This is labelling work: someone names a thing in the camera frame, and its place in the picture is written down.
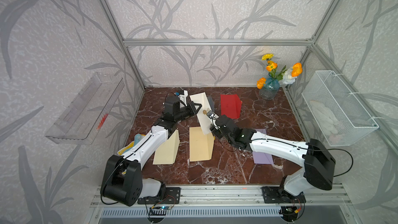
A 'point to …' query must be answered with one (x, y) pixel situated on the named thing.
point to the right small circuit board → (289, 213)
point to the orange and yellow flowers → (287, 75)
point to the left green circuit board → (166, 208)
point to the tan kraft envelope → (200, 145)
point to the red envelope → (230, 106)
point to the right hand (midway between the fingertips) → (215, 119)
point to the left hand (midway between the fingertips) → (202, 106)
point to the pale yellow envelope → (166, 153)
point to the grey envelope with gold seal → (211, 103)
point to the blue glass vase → (269, 90)
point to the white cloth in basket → (327, 121)
